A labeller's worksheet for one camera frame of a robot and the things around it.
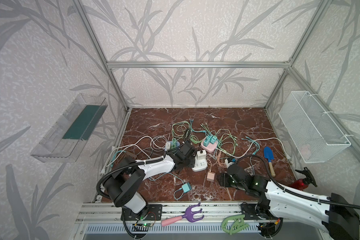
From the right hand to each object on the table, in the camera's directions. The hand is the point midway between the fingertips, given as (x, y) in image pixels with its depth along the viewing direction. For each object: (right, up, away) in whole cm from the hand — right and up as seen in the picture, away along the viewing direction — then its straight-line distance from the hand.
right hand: (218, 173), depth 82 cm
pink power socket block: (-2, +12, +13) cm, 18 cm away
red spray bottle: (+40, -2, -9) cm, 41 cm away
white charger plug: (-9, +8, +4) cm, 13 cm away
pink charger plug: (-4, -2, 0) cm, 5 cm away
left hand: (-13, +7, +7) cm, 16 cm away
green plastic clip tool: (+5, -20, -12) cm, 24 cm away
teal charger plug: (-18, -7, -3) cm, 19 cm away
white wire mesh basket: (+39, +24, -19) cm, 49 cm away
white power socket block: (-10, +4, +5) cm, 12 cm away
